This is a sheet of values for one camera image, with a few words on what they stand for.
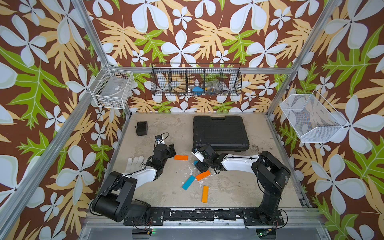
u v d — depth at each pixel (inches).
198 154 32.7
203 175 34.6
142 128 42.5
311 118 31.7
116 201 16.9
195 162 33.4
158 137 31.3
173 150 32.0
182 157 37.4
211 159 28.4
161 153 26.7
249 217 29.0
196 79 38.7
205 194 32.3
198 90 36.9
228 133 39.4
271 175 18.9
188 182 34.0
